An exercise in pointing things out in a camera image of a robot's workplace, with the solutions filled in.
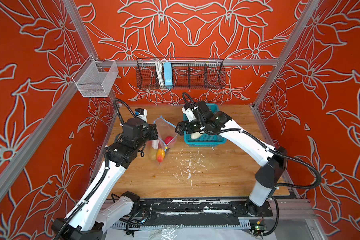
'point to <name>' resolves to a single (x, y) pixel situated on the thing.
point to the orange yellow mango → (160, 154)
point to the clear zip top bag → (166, 132)
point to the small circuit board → (259, 228)
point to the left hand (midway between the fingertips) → (155, 123)
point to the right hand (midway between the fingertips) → (179, 127)
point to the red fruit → (168, 139)
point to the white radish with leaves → (196, 135)
